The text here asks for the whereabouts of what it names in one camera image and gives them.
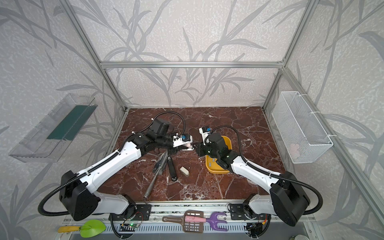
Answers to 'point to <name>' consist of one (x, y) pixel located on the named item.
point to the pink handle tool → (190, 218)
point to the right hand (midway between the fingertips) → (193, 140)
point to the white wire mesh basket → (303, 136)
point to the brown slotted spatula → (188, 226)
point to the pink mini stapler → (189, 147)
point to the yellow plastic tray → (212, 165)
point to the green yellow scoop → (91, 228)
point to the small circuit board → (128, 227)
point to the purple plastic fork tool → (213, 221)
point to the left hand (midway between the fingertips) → (188, 139)
